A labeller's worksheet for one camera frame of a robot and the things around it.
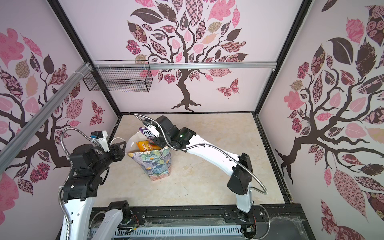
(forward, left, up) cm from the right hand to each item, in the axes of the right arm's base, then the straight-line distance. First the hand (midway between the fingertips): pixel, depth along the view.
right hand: (157, 130), depth 73 cm
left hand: (-9, +15, 0) cm, 17 cm away
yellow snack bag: (-4, +8, -8) cm, 12 cm away
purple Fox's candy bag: (-1, +6, 0) cm, 6 cm away
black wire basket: (+63, +44, -11) cm, 78 cm away
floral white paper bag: (-12, +1, -13) cm, 18 cm away
